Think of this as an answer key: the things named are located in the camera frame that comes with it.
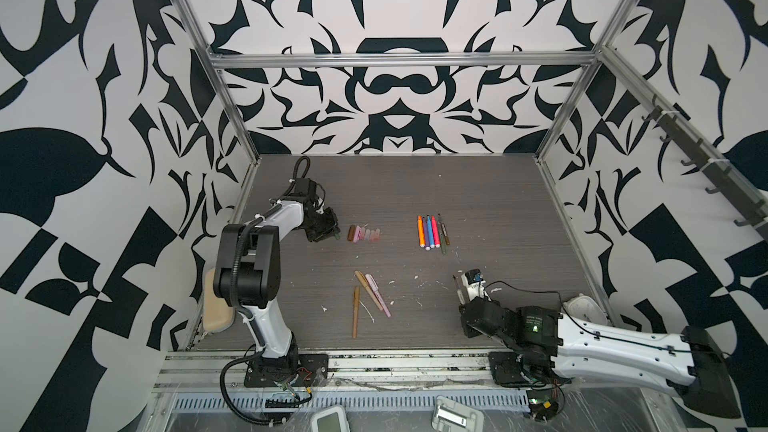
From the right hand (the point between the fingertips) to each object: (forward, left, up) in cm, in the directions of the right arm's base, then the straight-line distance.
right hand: (459, 312), depth 79 cm
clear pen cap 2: (+26, +25, -3) cm, 36 cm away
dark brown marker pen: (+26, 0, -4) cm, 26 cm away
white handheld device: (-22, +31, +1) cm, 38 cm away
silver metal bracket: (-21, +5, -3) cm, 22 cm away
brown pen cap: (+27, +30, -4) cm, 41 cm away
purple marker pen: (+26, +6, -5) cm, 27 cm away
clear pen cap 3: (+26, +27, -3) cm, 37 cm away
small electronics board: (-19, -18, -6) cm, 27 cm away
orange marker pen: (+27, +7, -4) cm, 28 cm away
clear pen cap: (+25, +23, -2) cm, 34 cm away
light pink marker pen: (+5, +20, -4) cm, 21 cm away
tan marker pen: (+11, +26, -4) cm, 28 cm away
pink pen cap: (+28, +28, -3) cm, 39 cm away
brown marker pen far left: (+5, +27, -3) cm, 28 cm away
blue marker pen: (+26, +5, -4) cm, 27 cm away
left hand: (+27, +34, +1) cm, 43 cm away
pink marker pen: (+26, +3, -4) cm, 27 cm away
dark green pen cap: (+23, +34, 0) cm, 41 cm away
